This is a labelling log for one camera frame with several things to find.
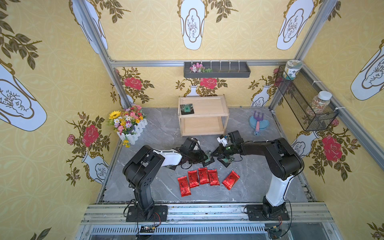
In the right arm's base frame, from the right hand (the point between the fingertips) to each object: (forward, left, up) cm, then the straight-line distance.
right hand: (214, 151), depth 94 cm
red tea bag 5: (-17, -9, 0) cm, 19 cm away
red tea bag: (-22, +17, 0) cm, 27 cm away
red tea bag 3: (-15, +7, 0) cm, 16 cm away
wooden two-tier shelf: (+13, +10, +19) cm, 25 cm away
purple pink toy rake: (+16, -30, 0) cm, 34 cm away
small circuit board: (-41, +33, -4) cm, 53 cm away
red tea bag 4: (-16, +1, 0) cm, 16 cm away
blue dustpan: (+30, -34, -2) cm, 45 cm away
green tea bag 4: (-6, -7, -2) cm, 9 cm away
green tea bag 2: (+19, +17, +19) cm, 32 cm away
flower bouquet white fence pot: (+8, +53, +15) cm, 55 cm away
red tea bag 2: (-18, +12, 0) cm, 22 cm away
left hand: (-3, +8, -1) cm, 9 cm away
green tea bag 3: (-6, +3, 0) cm, 7 cm away
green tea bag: (-10, +26, -1) cm, 28 cm away
